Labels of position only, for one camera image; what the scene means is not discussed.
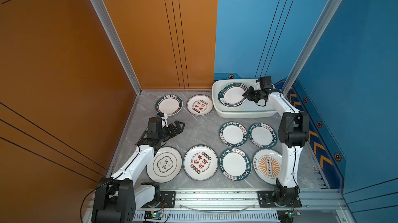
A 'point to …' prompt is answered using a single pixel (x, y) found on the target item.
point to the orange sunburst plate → (267, 166)
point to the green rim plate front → (235, 164)
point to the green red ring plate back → (170, 104)
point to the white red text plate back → (200, 105)
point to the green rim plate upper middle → (233, 134)
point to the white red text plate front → (200, 163)
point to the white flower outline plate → (165, 165)
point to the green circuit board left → (153, 215)
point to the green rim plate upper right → (263, 135)
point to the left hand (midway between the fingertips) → (180, 125)
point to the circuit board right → (286, 215)
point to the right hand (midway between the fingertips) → (242, 94)
